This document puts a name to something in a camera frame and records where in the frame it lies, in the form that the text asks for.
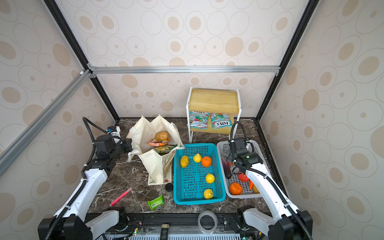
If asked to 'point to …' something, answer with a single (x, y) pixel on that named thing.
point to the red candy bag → (155, 143)
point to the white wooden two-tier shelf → (212, 111)
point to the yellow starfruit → (184, 161)
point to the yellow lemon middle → (210, 178)
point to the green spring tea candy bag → (164, 150)
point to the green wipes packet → (156, 202)
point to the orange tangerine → (206, 161)
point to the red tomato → (242, 177)
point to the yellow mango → (255, 189)
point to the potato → (161, 136)
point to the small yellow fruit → (197, 157)
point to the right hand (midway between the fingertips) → (237, 157)
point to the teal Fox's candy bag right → (220, 120)
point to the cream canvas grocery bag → (157, 168)
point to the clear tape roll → (210, 213)
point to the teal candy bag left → (198, 120)
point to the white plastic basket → (226, 175)
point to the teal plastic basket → (198, 175)
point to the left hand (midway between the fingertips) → (134, 136)
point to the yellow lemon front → (208, 194)
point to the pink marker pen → (120, 197)
